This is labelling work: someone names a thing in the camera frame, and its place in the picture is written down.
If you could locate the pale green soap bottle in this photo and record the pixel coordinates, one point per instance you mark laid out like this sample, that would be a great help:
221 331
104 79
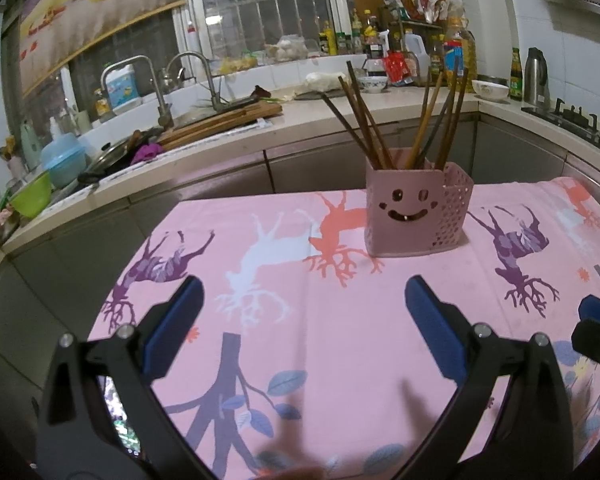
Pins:
30 145

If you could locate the wooden cutting board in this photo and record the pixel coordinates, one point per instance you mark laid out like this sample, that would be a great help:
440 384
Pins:
215 122

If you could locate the yellow dish soap bottle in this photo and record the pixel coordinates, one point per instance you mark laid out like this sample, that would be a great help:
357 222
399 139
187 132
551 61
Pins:
102 106

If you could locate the barred window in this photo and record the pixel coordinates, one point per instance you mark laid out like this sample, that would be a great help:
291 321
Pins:
260 10

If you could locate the white garlic bag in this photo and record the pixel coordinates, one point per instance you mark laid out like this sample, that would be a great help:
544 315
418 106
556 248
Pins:
286 49

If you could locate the purple cloth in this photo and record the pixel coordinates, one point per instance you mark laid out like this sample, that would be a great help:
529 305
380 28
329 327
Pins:
147 152

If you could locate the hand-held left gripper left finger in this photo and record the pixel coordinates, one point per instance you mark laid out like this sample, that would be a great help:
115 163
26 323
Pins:
175 330

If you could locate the white plastic jug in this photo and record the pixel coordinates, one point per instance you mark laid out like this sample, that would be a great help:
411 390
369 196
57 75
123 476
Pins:
415 52

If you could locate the steel kettle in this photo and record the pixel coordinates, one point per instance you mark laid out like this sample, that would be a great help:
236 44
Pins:
536 77

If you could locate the patterned small bowl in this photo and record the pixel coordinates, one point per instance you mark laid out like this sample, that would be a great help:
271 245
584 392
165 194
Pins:
372 85

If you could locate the blue plastic lidded container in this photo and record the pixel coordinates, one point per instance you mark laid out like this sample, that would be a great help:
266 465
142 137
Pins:
62 160

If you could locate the pink printed tablecloth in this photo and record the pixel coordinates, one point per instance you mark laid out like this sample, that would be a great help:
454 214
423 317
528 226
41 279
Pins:
330 335

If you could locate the white plastic bag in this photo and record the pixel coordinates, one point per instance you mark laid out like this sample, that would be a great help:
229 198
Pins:
327 81

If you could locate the white jug blue label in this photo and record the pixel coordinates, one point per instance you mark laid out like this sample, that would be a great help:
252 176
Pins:
122 92

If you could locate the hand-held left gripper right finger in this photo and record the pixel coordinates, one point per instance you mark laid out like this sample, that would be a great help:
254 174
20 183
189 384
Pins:
435 335

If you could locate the person's patterned clothing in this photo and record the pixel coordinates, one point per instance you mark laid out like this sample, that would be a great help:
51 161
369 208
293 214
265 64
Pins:
122 420

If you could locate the green plastic bowl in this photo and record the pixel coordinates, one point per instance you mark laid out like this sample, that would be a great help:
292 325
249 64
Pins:
30 197

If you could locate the green glass bottle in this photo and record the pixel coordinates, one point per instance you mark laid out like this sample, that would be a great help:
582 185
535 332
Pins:
516 75

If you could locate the pink smiley utensil holder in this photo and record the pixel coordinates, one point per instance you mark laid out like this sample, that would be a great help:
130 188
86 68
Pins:
380 185

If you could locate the black gas stove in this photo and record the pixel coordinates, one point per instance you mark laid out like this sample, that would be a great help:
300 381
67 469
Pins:
575 120

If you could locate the black pan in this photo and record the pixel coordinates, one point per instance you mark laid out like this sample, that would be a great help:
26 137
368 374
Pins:
110 160

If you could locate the bundle of wooden chopsticks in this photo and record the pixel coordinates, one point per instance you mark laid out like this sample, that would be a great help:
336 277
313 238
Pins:
382 157

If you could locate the white bowl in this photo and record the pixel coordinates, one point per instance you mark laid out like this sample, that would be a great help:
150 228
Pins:
490 90

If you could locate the large cooking oil bottle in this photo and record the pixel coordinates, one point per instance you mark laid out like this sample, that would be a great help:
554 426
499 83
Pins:
469 55

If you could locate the printed roller blind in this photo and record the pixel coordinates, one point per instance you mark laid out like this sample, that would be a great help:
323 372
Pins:
95 10

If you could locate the red packet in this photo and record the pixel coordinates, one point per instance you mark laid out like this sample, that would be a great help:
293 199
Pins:
397 67

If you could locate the kitchen counter with cabinets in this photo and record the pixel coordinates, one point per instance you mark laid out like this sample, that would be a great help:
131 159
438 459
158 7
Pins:
305 170

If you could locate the group of condiment bottles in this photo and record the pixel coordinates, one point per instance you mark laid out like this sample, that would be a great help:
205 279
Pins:
420 2

